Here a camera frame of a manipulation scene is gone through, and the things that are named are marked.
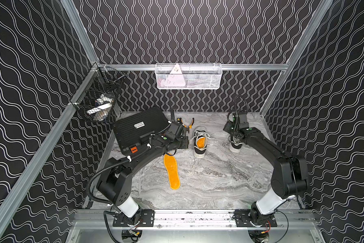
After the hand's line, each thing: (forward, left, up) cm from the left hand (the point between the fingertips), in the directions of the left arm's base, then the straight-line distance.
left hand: (186, 139), depth 86 cm
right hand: (+13, -26, 0) cm, 28 cm away
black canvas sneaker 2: (+5, -31, -9) cm, 33 cm away
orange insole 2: (+7, -9, -13) cm, 17 cm away
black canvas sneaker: (+15, -9, -11) cm, 21 cm away
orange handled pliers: (+23, -2, -15) cm, 28 cm away
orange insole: (-8, +9, -16) cm, 20 cm away
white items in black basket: (+1, +42, +18) cm, 46 cm away
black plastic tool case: (+10, +36, -10) cm, 38 cm away
